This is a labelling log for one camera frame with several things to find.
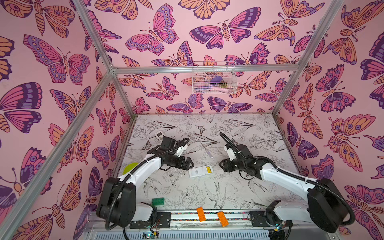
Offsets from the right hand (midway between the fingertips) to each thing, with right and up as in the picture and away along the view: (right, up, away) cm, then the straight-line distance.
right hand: (223, 161), depth 85 cm
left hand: (-20, 0, -1) cm, 20 cm away
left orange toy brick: (-13, -24, -10) cm, 29 cm away
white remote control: (-13, -7, +5) cm, 15 cm away
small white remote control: (-41, +14, +21) cm, 48 cm away
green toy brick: (-37, -20, -5) cm, 42 cm away
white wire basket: (-4, +52, +11) cm, 53 cm away
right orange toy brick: (-3, -25, -12) cm, 28 cm away
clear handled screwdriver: (-8, +3, +13) cm, 16 cm away
